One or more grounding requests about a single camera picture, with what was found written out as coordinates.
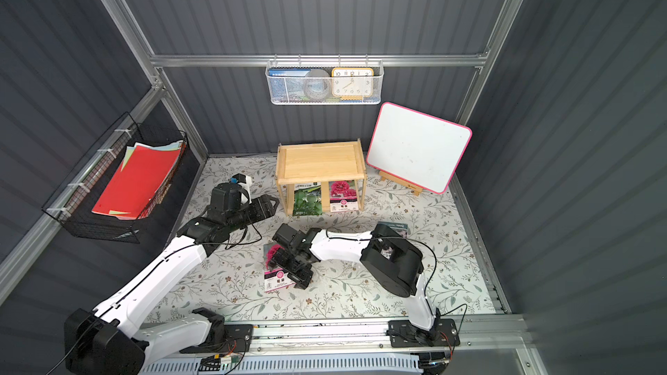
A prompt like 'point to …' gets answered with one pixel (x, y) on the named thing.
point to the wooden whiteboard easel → (385, 175)
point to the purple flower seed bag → (400, 228)
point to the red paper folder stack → (144, 171)
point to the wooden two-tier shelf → (304, 163)
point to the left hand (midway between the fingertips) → (269, 202)
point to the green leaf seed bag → (307, 199)
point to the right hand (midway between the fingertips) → (280, 274)
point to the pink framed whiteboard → (421, 150)
